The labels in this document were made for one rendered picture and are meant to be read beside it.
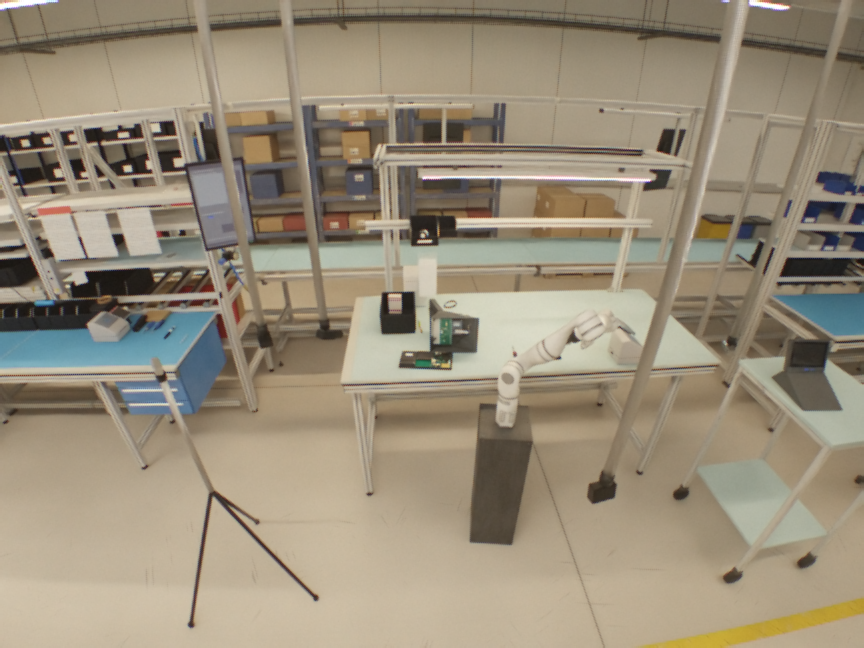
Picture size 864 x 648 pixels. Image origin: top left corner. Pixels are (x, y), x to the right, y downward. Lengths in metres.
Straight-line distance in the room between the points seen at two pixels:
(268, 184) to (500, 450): 4.65
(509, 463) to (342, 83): 5.01
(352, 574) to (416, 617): 0.41
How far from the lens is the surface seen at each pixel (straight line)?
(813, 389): 2.42
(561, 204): 5.38
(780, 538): 2.85
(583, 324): 1.60
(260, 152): 5.72
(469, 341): 2.17
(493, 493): 2.23
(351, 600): 2.48
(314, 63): 5.99
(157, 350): 2.82
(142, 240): 3.07
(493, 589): 2.49
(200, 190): 2.49
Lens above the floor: 2.23
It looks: 30 degrees down
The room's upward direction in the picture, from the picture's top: straight up
